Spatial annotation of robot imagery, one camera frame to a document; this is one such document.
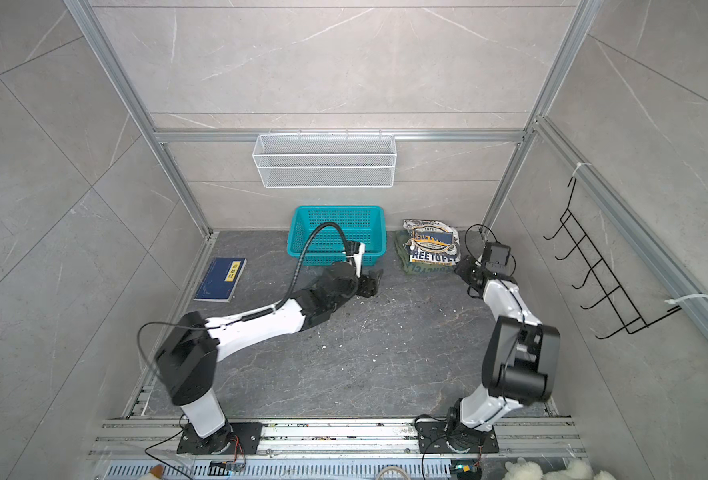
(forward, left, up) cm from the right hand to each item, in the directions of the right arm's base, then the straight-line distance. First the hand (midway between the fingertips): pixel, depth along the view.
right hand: (466, 265), depth 94 cm
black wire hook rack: (-17, -22, +19) cm, 33 cm away
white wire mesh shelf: (+32, +46, +18) cm, 59 cm away
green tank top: (+6, +13, -9) cm, 17 cm away
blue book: (+3, +84, -11) cm, 85 cm away
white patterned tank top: (+14, +8, -4) cm, 17 cm away
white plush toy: (-53, -2, -3) cm, 53 cm away
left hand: (-7, +28, +10) cm, 31 cm away
